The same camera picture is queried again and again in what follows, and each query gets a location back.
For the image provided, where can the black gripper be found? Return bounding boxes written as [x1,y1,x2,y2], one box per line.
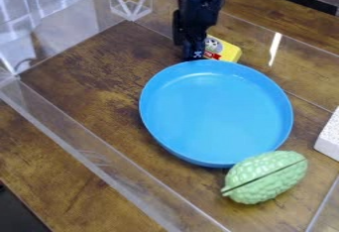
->
[172,0,226,60]

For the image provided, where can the blue round tray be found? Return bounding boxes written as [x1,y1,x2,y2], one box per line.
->
[139,59,294,168]

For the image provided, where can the green bitter gourd toy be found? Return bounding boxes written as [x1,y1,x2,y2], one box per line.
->
[222,151,309,204]

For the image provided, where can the white speckled sponge block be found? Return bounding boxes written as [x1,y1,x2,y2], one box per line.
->
[314,106,339,162]

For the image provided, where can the clear acrylic enclosure wall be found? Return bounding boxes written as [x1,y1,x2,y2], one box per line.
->
[0,0,339,232]

